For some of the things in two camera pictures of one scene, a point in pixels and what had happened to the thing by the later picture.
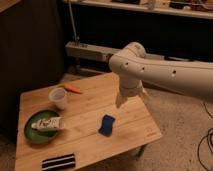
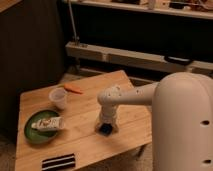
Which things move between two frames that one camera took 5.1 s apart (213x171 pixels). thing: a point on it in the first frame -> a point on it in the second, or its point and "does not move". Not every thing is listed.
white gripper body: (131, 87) -> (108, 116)
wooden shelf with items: (189, 8) does not move
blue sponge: (107, 125) does not move
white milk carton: (49, 123) does not move
